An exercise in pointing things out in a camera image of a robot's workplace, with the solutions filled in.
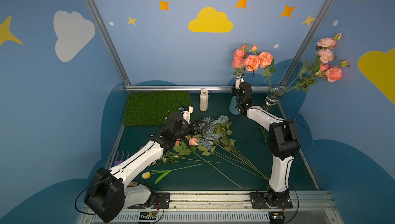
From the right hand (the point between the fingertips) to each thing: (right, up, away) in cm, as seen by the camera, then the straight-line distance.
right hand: (244, 79), depth 93 cm
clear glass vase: (+20, -13, +5) cm, 24 cm away
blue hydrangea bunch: (-18, -32, -5) cm, 37 cm away
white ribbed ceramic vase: (-24, -12, +8) cm, 28 cm away
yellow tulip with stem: (-55, -53, -13) cm, 78 cm away
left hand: (-25, -25, -16) cm, 39 cm away
